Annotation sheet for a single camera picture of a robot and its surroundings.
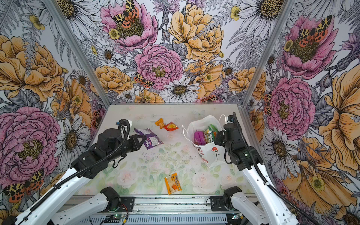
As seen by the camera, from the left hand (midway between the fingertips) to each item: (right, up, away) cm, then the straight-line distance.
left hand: (145, 141), depth 69 cm
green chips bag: (+36, +4, +12) cm, 38 cm away
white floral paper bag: (+35, -9, +9) cm, 37 cm away
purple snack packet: (+2, 0, +3) cm, 3 cm away
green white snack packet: (+33, +2, +10) cm, 35 cm away
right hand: (+36, +2, +4) cm, 37 cm away
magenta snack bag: (+28, -1, +16) cm, 32 cm away
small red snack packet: (+9, +5, +36) cm, 38 cm away
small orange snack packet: (0, +7, +39) cm, 40 cm away
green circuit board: (-17, -39, +3) cm, 43 cm away
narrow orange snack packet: (+12, -26, +12) cm, 31 cm away
